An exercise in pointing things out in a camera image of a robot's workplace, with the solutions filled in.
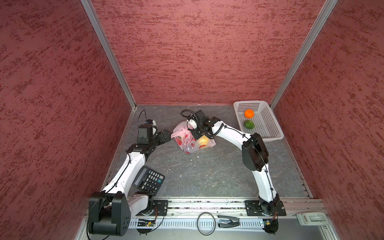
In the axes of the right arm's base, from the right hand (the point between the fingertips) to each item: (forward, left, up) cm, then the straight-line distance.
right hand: (194, 135), depth 94 cm
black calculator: (-26, +26, -5) cm, 37 cm away
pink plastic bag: (-4, +4, -1) cm, 6 cm away
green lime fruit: (+10, -40, -3) cm, 41 cm away
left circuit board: (-45, +26, -10) cm, 52 cm away
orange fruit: (+21, -42, -3) cm, 47 cm away
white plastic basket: (+21, -48, -7) cm, 53 cm away
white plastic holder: (-46, -56, -6) cm, 73 cm away
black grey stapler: (-46, -15, -6) cm, 49 cm away
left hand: (-5, +17, +7) cm, 19 cm away
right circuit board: (-48, -36, -9) cm, 61 cm away
